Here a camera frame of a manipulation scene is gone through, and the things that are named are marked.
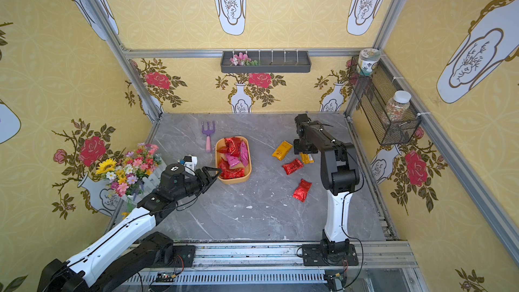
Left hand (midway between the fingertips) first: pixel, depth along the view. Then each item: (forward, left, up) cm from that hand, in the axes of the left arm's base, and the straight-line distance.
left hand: (214, 171), depth 80 cm
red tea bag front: (+5, -5, -11) cm, 14 cm away
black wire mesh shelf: (+37, -74, +9) cm, 84 cm away
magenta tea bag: (+15, -11, -10) cm, 21 cm away
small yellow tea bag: (+12, -40, -11) cm, 44 cm away
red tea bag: (-5, -36, -13) cm, 38 cm away
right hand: (+17, -44, -11) cm, 48 cm away
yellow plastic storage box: (+21, +2, -11) cm, 24 cm away
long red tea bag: (+18, -6, -8) cm, 20 cm away
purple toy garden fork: (+34, +10, -16) cm, 39 cm away
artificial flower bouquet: (-1, +34, 0) cm, 34 cm away
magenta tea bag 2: (+12, -5, -11) cm, 17 cm away
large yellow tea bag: (+17, -29, -12) cm, 36 cm away
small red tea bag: (+8, -34, -11) cm, 37 cm away
